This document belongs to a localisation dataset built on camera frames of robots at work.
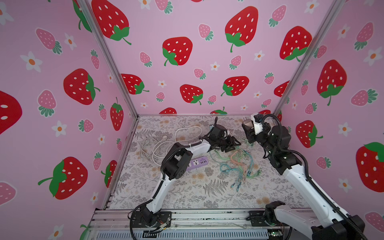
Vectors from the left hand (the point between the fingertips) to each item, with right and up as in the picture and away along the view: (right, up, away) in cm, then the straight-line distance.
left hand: (241, 146), depth 90 cm
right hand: (-2, +14, -18) cm, 23 cm away
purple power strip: (-27, -11, +2) cm, 29 cm away
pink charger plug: (-2, +14, -19) cm, 24 cm away
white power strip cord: (-54, -3, +8) cm, 55 cm away
